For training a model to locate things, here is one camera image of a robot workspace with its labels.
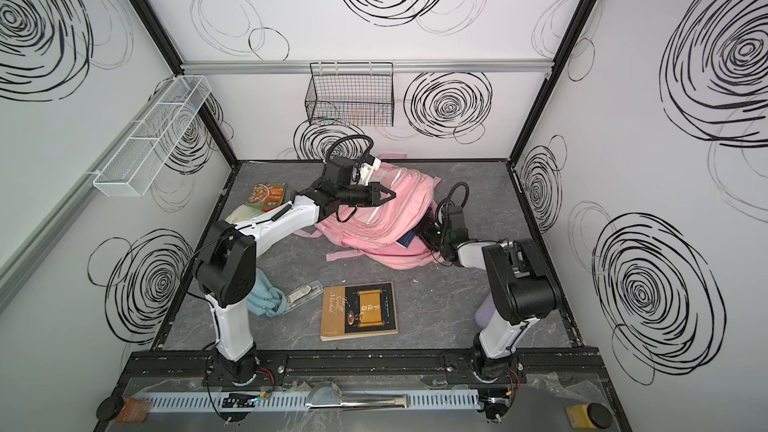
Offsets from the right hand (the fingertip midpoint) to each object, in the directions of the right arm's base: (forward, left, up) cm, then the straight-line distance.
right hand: (409, 227), depth 93 cm
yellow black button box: (-47, -35, -1) cm, 59 cm away
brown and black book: (-24, +17, -6) cm, 30 cm away
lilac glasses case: (-24, -20, -4) cm, 32 cm away
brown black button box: (-47, +61, +3) cm, 78 cm away
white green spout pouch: (+8, +57, -3) cm, 57 cm away
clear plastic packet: (-20, +31, -4) cm, 37 cm away
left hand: (+2, +4, +14) cm, 15 cm away
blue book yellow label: (-3, +1, -2) cm, 4 cm away
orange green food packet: (+16, +51, -4) cm, 54 cm away
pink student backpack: (-6, +11, +7) cm, 15 cm away
